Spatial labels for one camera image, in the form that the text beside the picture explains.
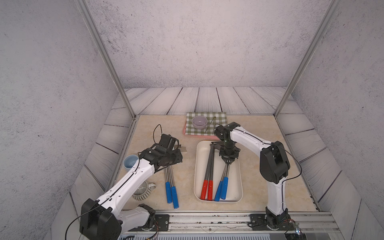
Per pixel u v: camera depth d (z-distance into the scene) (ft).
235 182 2.82
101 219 1.23
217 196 2.56
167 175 2.90
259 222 2.39
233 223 2.44
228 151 2.50
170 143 2.02
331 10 2.34
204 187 2.69
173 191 2.71
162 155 1.82
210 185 2.71
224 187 2.53
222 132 2.29
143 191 2.67
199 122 3.67
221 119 3.89
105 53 2.83
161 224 2.39
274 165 1.71
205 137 3.52
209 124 3.75
